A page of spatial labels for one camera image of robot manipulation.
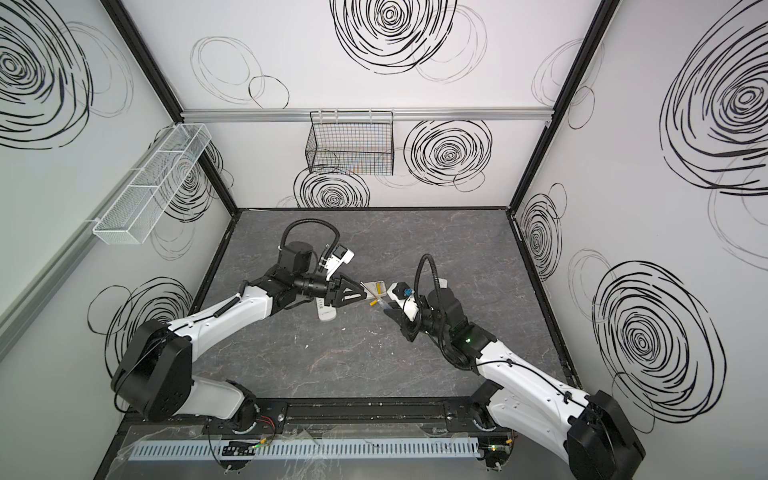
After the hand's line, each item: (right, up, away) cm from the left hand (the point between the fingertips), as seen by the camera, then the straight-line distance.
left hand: (364, 295), depth 75 cm
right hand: (+5, -4, +1) cm, 7 cm away
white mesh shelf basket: (-56, +23, 0) cm, 61 cm away
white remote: (-13, -9, +15) cm, 22 cm away
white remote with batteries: (+2, -2, +22) cm, 22 cm away
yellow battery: (+2, -2, 0) cm, 3 cm away
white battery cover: (+24, -1, +22) cm, 32 cm away
